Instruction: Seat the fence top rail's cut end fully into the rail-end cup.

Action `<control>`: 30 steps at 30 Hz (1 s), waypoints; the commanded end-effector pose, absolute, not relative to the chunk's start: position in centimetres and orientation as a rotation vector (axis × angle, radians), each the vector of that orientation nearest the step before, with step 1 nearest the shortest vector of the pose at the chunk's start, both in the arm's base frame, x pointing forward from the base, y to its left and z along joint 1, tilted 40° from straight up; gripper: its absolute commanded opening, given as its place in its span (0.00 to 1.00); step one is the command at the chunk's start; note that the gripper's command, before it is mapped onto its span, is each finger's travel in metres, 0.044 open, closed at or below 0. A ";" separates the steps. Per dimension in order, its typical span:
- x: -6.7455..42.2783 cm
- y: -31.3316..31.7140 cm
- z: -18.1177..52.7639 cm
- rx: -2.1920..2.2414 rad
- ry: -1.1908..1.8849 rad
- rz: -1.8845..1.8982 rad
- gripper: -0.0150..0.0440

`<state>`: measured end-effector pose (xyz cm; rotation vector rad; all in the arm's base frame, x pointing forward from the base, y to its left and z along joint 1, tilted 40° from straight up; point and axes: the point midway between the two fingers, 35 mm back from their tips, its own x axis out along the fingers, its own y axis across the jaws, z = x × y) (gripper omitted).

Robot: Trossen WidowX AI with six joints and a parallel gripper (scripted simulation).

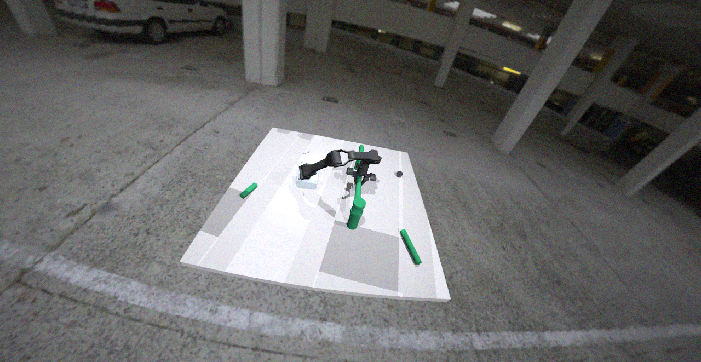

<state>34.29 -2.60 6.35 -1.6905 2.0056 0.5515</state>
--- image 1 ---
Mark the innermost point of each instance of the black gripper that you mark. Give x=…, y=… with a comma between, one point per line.
x=362, y=170

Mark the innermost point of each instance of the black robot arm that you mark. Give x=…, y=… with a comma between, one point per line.
x=333, y=159

